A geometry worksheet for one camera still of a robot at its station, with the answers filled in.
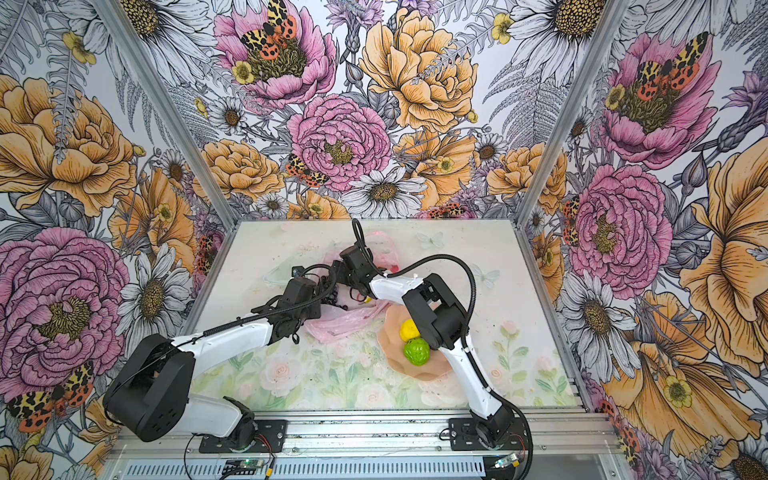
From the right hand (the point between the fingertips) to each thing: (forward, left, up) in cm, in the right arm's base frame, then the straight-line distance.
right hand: (339, 279), depth 102 cm
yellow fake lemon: (-20, -22, +3) cm, 30 cm away
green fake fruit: (-27, -24, +4) cm, 36 cm away
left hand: (-12, +7, +3) cm, 15 cm away
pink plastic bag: (-17, -8, +4) cm, 19 cm away
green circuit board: (-50, +18, -3) cm, 54 cm away
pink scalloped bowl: (-21, -17, 0) cm, 27 cm away
